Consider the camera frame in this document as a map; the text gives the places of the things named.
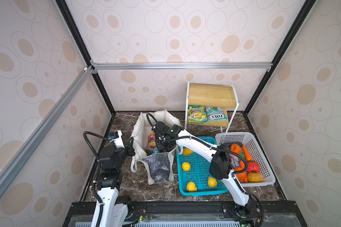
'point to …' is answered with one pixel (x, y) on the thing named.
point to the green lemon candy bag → (197, 114)
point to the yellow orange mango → (255, 177)
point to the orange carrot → (248, 156)
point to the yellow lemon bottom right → (211, 182)
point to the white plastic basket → (257, 154)
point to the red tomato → (253, 166)
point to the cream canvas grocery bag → (157, 167)
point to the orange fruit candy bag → (152, 147)
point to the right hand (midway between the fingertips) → (160, 146)
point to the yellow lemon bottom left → (191, 187)
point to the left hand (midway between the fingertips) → (135, 136)
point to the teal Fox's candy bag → (215, 113)
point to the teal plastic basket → (193, 177)
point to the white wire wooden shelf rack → (212, 95)
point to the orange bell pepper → (235, 148)
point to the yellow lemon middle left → (185, 166)
